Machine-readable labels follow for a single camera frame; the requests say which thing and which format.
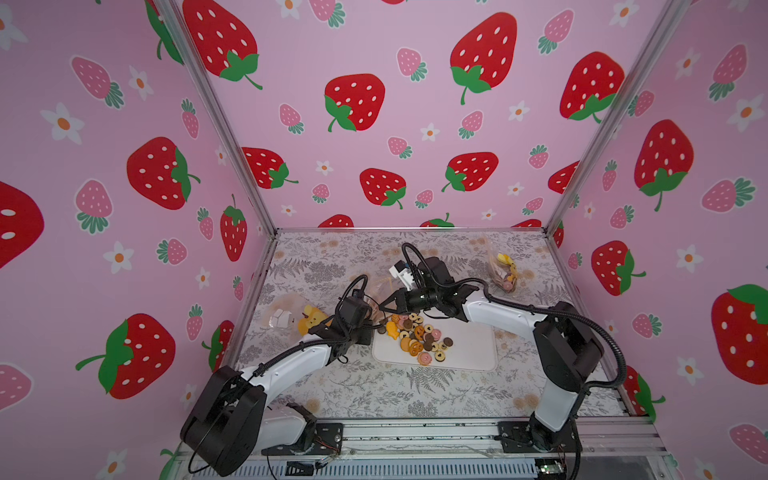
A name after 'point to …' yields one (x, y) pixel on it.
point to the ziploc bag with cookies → (291, 314)
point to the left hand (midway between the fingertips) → (367, 324)
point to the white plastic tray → (474, 346)
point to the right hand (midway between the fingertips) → (376, 313)
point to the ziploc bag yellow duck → (376, 295)
